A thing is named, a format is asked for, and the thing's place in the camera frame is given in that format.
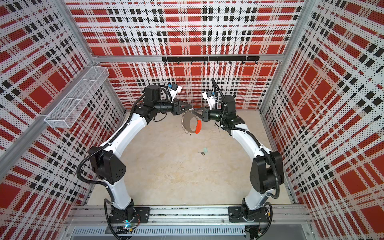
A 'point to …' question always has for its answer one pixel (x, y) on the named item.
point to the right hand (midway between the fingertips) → (193, 112)
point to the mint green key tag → (205, 149)
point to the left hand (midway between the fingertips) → (189, 108)
